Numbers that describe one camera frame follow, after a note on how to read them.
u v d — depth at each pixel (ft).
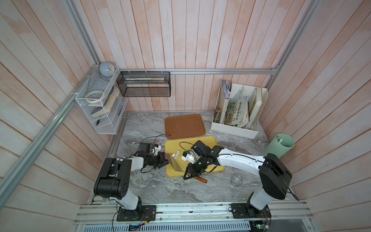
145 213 2.39
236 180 2.78
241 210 2.41
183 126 3.67
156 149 2.89
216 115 3.22
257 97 3.03
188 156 2.50
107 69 2.67
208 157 2.07
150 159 2.57
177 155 3.06
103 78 2.68
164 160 2.67
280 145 2.74
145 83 3.40
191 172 2.30
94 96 2.46
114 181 1.48
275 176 1.45
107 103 2.60
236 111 3.21
